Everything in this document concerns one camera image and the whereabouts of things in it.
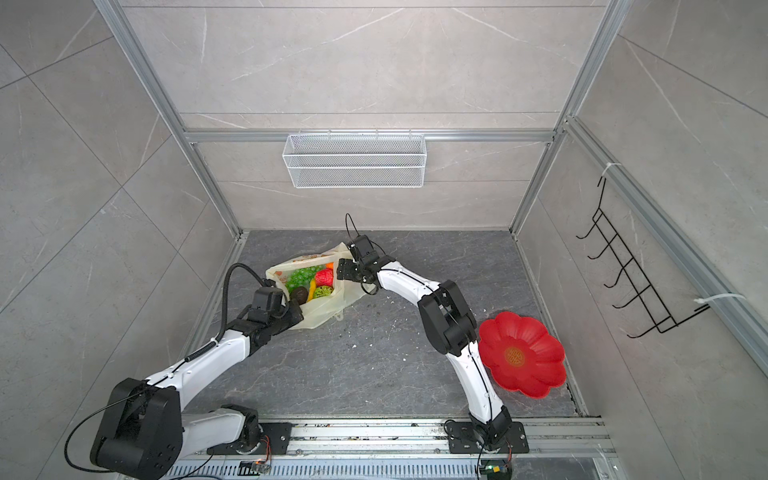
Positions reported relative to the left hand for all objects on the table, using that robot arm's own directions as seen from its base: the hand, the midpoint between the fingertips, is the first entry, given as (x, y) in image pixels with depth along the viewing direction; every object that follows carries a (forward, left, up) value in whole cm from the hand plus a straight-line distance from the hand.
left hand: (301, 302), depth 89 cm
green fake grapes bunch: (+13, +3, -4) cm, 14 cm away
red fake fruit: (+11, -5, -3) cm, 12 cm away
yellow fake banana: (+8, -1, -6) cm, 10 cm away
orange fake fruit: (+16, -7, -2) cm, 17 cm away
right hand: (+13, -12, -1) cm, 18 cm away
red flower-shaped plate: (-15, -66, -8) cm, 68 cm away
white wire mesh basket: (+43, -17, +21) cm, 51 cm away
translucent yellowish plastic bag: (-2, -6, -1) cm, 7 cm away
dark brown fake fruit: (+6, +3, -5) cm, 9 cm away
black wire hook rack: (-15, -81, +25) cm, 86 cm away
